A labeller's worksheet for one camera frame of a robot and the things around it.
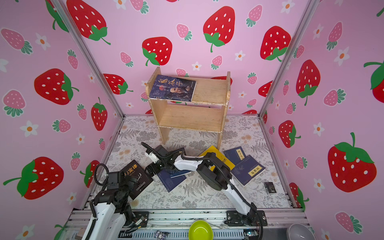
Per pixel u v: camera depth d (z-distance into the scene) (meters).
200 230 0.70
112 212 0.55
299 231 0.67
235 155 0.97
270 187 0.83
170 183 0.86
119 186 0.63
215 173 0.54
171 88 0.72
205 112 0.95
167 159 0.73
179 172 0.88
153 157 0.82
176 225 0.73
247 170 0.89
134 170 0.90
